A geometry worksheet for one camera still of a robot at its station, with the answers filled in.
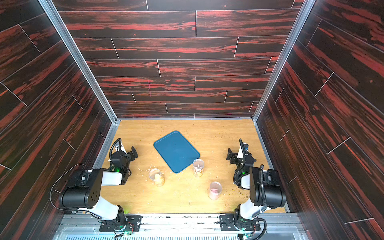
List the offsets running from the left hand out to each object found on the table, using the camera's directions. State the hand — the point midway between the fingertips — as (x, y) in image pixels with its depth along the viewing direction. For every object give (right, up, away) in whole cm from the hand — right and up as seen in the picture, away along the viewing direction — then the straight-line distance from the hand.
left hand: (127, 148), depth 94 cm
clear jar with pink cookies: (+54, -22, -12) cm, 60 cm away
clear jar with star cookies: (+45, -9, -7) cm, 47 cm away
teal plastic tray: (+31, -2, +7) cm, 32 cm away
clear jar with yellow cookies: (+21, -15, -10) cm, 28 cm away
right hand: (+72, 0, -1) cm, 72 cm away
